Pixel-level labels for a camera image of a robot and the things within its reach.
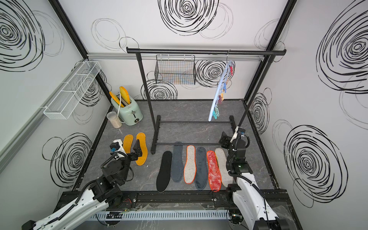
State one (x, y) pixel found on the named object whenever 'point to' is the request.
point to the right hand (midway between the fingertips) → (230, 134)
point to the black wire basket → (175, 69)
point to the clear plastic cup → (113, 117)
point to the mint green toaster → (130, 114)
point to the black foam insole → (163, 180)
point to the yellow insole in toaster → (125, 95)
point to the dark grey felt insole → (177, 170)
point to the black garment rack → (156, 141)
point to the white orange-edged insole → (190, 172)
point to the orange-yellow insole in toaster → (113, 97)
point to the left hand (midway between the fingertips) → (130, 142)
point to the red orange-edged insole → (214, 175)
